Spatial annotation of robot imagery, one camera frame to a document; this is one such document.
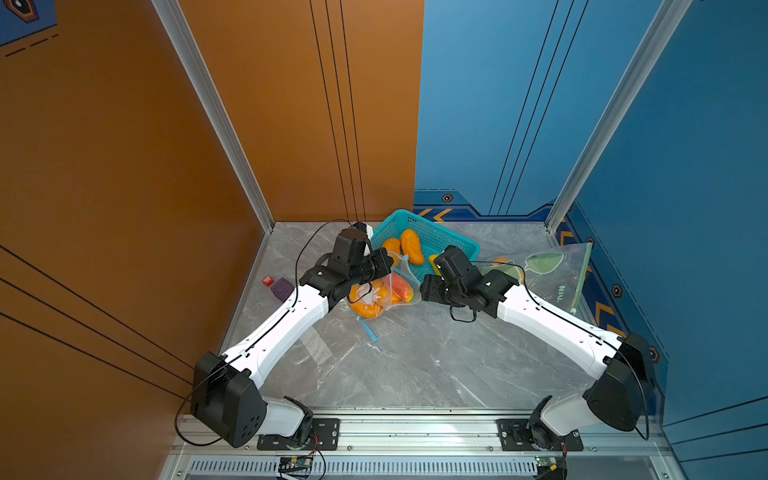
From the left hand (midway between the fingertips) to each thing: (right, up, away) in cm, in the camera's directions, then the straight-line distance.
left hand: (396, 255), depth 78 cm
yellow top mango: (+6, +2, +29) cm, 30 cm away
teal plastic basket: (+13, +6, +31) cm, 34 cm away
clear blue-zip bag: (+2, -4, +7) cm, 8 cm away
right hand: (+9, -9, +3) cm, 13 cm away
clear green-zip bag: (+45, -6, +6) cm, 46 cm away
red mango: (+2, -10, +8) cm, 13 cm away
